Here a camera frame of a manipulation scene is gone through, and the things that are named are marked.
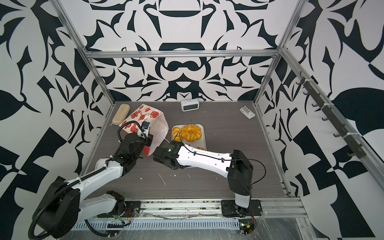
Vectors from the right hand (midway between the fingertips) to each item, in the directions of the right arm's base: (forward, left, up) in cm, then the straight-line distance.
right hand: (190, 150), depth 77 cm
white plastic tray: (+13, -6, -16) cm, 21 cm away
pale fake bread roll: (+15, +9, -9) cm, 20 cm away
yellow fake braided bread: (+19, 0, -12) cm, 22 cm away
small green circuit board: (-31, -26, -17) cm, 44 cm away
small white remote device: (+38, -42, -16) cm, 59 cm away
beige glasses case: (+34, +50, -11) cm, 62 cm away
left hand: (+13, +24, +5) cm, 27 cm away
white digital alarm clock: (+41, +1, -10) cm, 42 cm away
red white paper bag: (+21, +21, -8) cm, 31 cm away
